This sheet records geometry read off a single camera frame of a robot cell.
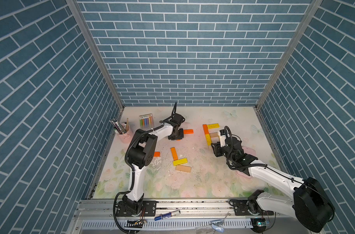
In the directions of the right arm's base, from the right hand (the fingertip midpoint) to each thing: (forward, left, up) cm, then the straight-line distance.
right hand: (215, 143), depth 86 cm
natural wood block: (-12, +18, -10) cm, 24 cm away
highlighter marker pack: (+22, +50, -10) cm, 55 cm away
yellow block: (-8, +21, -11) cm, 25 cm away
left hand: (+10, +20, -10) cm, 25 cm away
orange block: (+16, +17, -11) cm, 26 cm away
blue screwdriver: (-37, +25, -10) cm, 46 cm away
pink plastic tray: (+2, -25, -10) cm, 27 cm away
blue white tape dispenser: (-39, -1, -10) cm, 40 cm away
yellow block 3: (+10, +3, -11) cm, 16 cm away
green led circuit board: (-36, -21, -12) cm, 44 cm away
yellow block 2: (+22, -1, -11) cm, 25 cm away
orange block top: (+17, +4, -10) cm, 20 cm away
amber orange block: (-3, +25, -11) cm, 27 cm away
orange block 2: (-3, +37, -13) cm, 39 cm away
